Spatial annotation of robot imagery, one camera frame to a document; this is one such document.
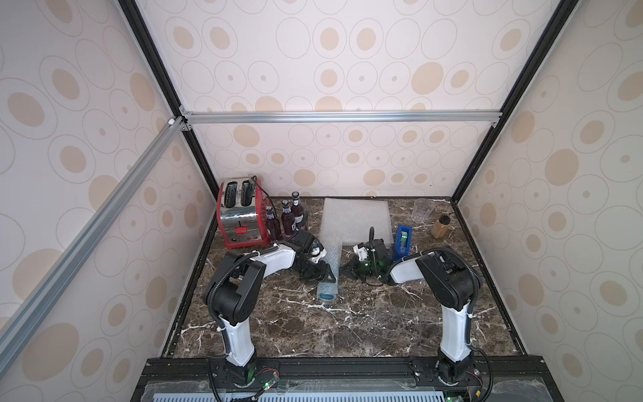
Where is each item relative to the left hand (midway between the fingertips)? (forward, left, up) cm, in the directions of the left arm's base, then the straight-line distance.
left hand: (335, 280), depth 89 cm
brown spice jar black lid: (+22, -43, +4) cm, 48 cm away
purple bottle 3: (+26, +15, +8) cm, 31 cm away
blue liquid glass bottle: (-5, +3, +1) cm, 5 cm away
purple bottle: (+18, +24, +8) cm, 31 cm away
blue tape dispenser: (+16, -27, +2) cm, 31 cm away
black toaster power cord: (+35, +32, +18) cm, 50 cm away
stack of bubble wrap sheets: (+30, -7, -3) cm, 31 cm away
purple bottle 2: (+22, +19, +8) cm, 30 cm away
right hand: (+7, -4, -4) cm, 9 cm away
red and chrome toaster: (+21, +35, +13) cm, 43 cm away
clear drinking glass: (+35, -39, -1) cm, 53 cm away
